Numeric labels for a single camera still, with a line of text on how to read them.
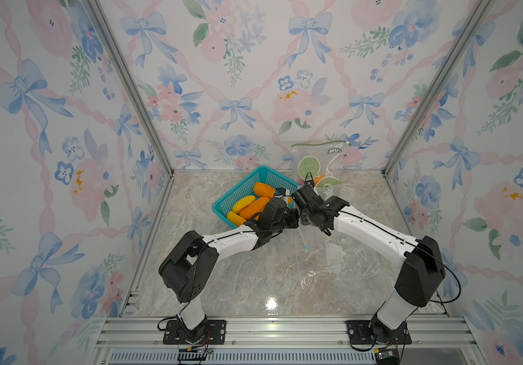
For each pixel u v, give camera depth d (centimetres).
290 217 78
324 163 98
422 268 45
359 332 73
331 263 89
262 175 110
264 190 105
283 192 79
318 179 100
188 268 47
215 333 74
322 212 59
